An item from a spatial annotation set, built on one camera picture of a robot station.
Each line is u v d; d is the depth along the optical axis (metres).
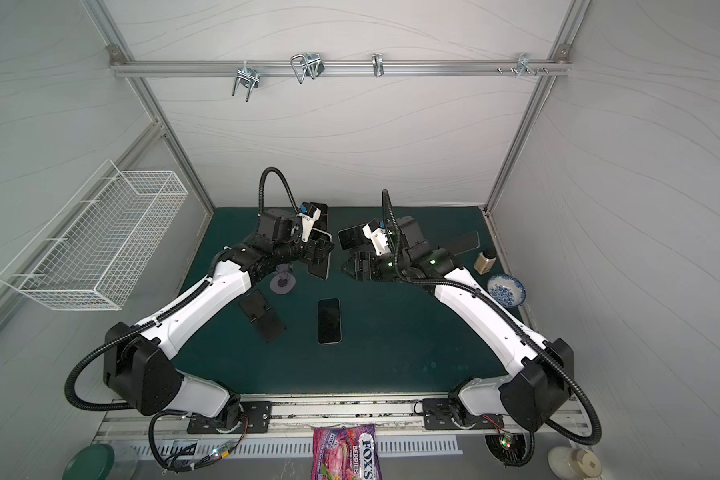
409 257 0.57
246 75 0.78
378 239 0.68
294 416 0.75
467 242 0.92
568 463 0.63
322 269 0.83
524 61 0.76
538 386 0.39
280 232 0.62
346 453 0.67
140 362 0.40
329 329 0.85
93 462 0.59
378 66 0.78
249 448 0.70
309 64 0.77
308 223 0.71
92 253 0.68
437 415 0.74
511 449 0.72
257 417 0.73
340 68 0.78
